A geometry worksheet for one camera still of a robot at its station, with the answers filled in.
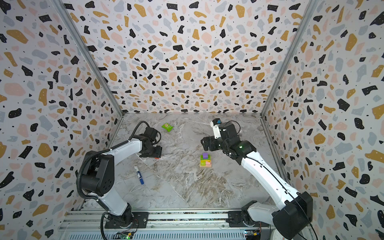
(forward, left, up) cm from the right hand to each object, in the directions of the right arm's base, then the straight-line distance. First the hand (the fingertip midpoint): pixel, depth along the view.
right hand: (205, 137), depth 76 cm
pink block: (-3, -2, -24) cm, 24 cm away
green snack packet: (+27, +28, -25) cm, 47 cm away
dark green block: (-2, +2, -18) cm, 18 cm away
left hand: (+3, +30, -20) cm, 36 cm away
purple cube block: (-1, 0, -17) cm, 17 cm away
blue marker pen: (-11, +39, -24) cm, 47 cm away
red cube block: (+2, +32, -26) cm, 41 cm away
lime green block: (-3, +1, -23) cm, 23 cm away
